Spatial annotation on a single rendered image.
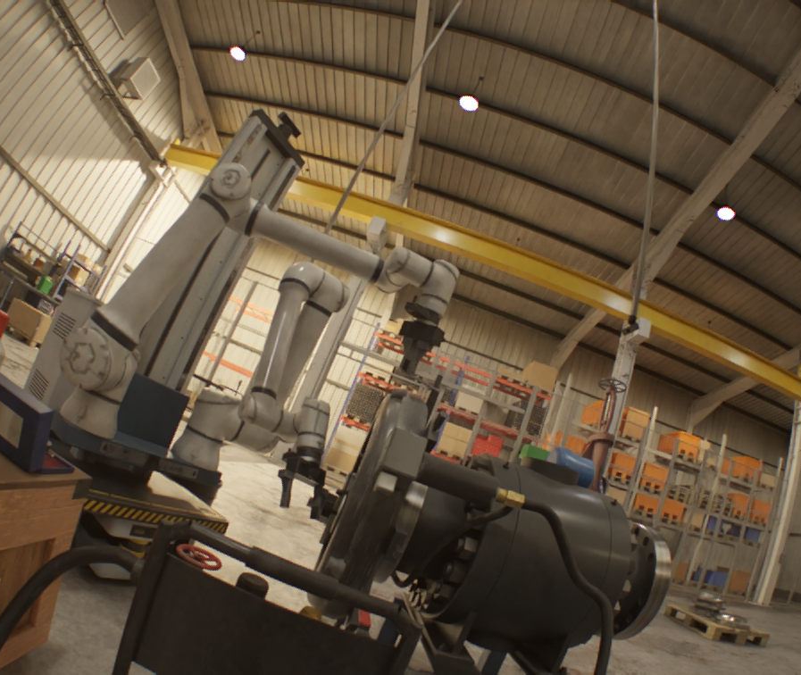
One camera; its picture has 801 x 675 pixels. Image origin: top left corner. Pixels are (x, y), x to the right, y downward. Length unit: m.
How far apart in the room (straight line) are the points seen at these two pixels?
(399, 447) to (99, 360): 0.76
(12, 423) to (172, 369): 1.02
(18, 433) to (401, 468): 0.76
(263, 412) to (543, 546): 0.91
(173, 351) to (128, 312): 0.57
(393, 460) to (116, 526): 0.87
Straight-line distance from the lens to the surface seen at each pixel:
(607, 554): 1.44
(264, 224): 1.43
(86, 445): 1.42
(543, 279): 9.50
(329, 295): 1.72
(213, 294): 1.77
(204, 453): 1.67
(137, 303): 1.23
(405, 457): 1.02
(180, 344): 1.77
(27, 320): 7.94
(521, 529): 1.30
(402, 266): 1.32
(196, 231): 1.26
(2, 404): 0.86
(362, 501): 1.10
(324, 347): 9.03
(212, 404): 1.66
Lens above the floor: 0.74
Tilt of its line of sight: 15 degrees up
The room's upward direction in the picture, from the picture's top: 22 degrees clockwise
